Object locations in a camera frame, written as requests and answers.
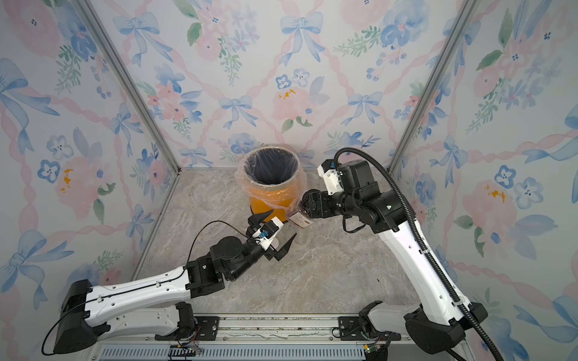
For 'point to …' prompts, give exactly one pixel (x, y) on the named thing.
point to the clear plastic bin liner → (302, 184)
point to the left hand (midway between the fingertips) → (282, 220)
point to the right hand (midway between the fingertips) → (307, 189)
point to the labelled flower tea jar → (301, 216)
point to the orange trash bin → (272, 174)
